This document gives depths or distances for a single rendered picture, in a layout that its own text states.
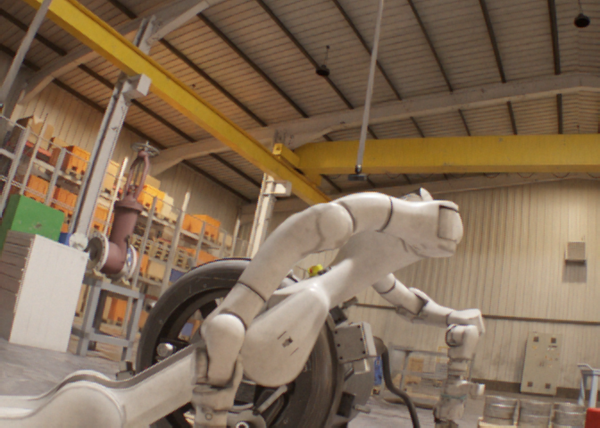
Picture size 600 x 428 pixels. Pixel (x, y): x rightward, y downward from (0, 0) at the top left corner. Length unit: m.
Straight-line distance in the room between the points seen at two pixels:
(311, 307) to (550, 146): 12.19
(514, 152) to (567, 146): 1.45
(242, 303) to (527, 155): 12.31
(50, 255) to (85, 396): 4.36
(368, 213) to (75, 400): 0.67
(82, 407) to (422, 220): 0.77
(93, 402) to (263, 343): 0.37
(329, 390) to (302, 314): 0.44
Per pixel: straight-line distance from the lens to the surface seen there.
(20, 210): 8.62
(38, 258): 5.20
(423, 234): 1.00
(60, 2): 9.66
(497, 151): 13.08
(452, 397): 1.42
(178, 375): 1.01
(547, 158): 12.89
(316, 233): 0.86
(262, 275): 0.83
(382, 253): 1.17
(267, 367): 1.01
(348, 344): 1.41
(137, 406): 1.02
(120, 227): 6.01
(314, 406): 1.41
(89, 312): 5.46
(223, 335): 0.80
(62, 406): 0.97
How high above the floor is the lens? 0.74
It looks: 17 degrees up
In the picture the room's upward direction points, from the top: 12 degrees clockwise
